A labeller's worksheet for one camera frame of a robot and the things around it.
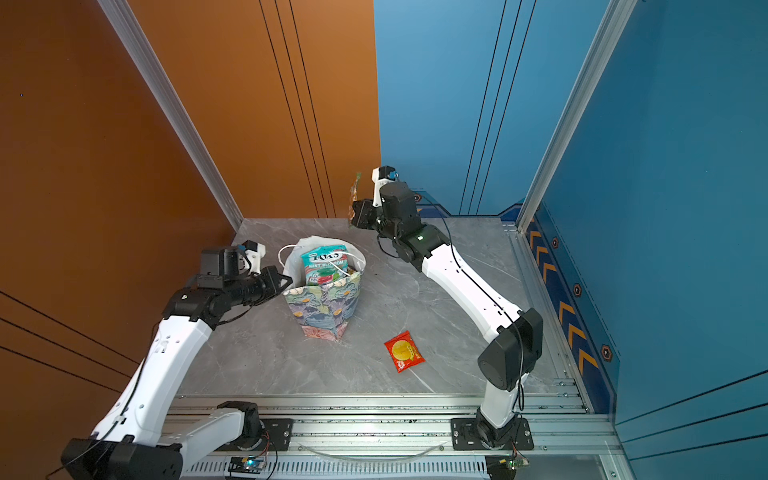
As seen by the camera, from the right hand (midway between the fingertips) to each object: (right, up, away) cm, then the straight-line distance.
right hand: (349, 204), depth 73 cm
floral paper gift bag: (-8, -28, +6) cm, 29 cm away
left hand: (-15, -18, +2) cm, 23 cm away
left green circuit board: (-24, -63, -2) cm, 67 cm away
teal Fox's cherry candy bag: (-8, -16, +10) cm, 20 cm away
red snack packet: (+14, -41, +14) cm, 46 cm away
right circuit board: (+37, -63, -2) cm, 73 cm away
